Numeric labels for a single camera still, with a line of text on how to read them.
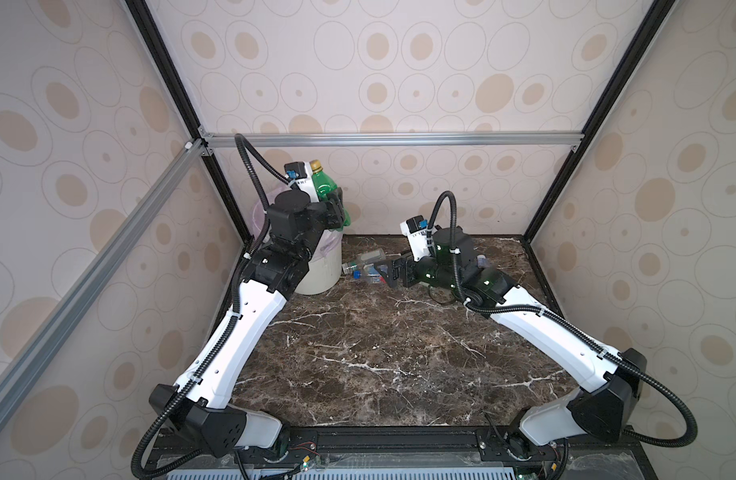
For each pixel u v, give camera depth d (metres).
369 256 1.10
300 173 0.53
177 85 0.79
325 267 0.93
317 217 0.54
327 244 0.86
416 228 0.60
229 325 0.42
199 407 0.38
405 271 0.61
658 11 0.68
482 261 1.09
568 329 0.45
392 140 0.92
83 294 0.53
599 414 0.43
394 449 0.76
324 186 0.62
